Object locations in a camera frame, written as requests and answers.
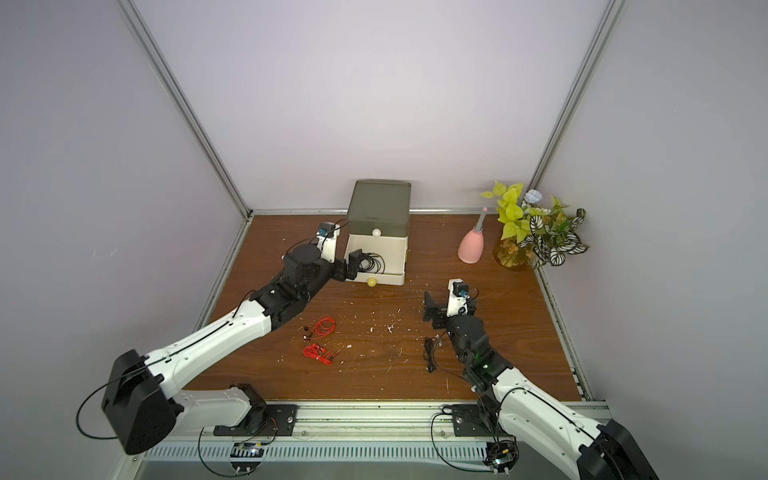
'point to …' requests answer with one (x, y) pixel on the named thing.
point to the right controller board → (502, 454)
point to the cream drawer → (394, 250)
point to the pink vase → (471, 246)
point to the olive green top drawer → (379, 225)
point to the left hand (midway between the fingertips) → (349, 245)
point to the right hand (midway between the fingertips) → (443, 288)
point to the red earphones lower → (319, 353)
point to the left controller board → (245, 450)
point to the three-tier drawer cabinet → (380, 197)
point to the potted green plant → (533, 234)
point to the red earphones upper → (324, 326)
